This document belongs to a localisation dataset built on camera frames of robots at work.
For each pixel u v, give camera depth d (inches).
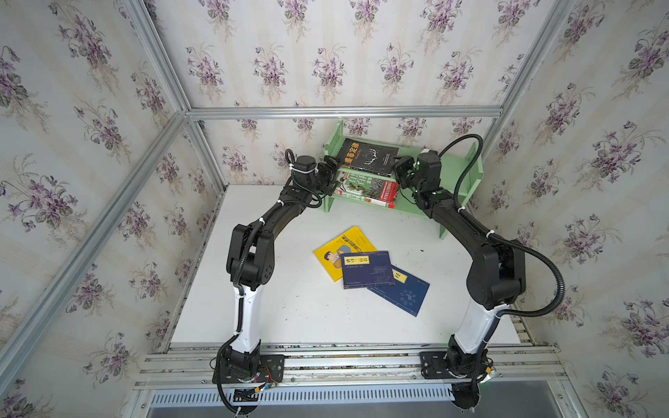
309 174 29.5
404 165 30.7
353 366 29.5
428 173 25.6
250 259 21.8
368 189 38.7
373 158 35.6
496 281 19.1
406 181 30.2
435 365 28.8
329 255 37.7
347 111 40.8
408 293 34.5
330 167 33.0
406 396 27.6
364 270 36.2
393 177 33.3
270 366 28.9
